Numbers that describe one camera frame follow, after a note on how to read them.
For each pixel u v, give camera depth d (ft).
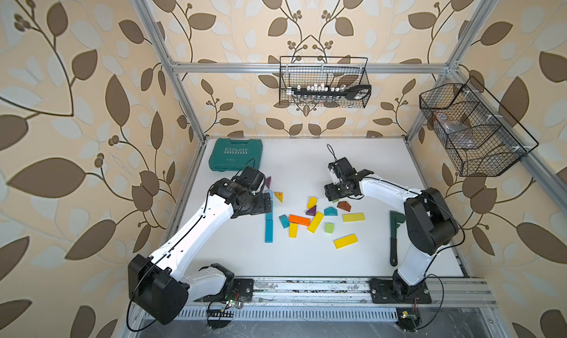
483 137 2.37
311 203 3.14
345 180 2.41
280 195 3.16
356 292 2.47
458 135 2.31
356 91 2.70
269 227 2.92
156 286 1.25
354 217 3.08
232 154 3.55
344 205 3.07
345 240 2.84
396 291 2.17
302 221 2.99
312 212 3.04
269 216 2.99
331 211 3.00
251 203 2.10
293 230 2.91
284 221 2.99
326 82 3.23
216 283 2.02
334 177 2.58
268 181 3.34
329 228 2.92
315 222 2.99
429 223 1.58
